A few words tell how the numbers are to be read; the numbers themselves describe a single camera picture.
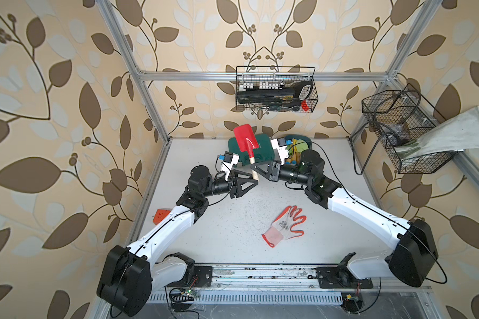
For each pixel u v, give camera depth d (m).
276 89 0.84
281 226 0.87
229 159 0.63
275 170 0.61
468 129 0.57
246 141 0.67
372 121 0.81
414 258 0.40
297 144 1.12
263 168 0.68
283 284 0.74
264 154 0.66
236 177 0.70
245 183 0.70
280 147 0.63
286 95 0.83
